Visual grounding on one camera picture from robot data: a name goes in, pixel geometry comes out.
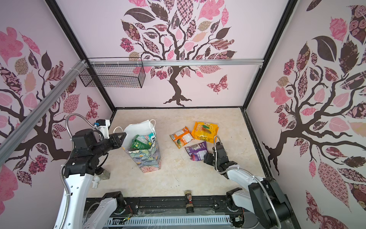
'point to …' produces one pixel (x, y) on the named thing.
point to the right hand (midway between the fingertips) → (208, 155)
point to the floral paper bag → (148, 160)
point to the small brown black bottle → (189, 205)
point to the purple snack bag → (196, 151)
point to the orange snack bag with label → (182, 137)
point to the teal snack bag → (151, 137)
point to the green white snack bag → (140, 143)
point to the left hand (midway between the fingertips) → (126, 136)
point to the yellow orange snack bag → (205, 131)
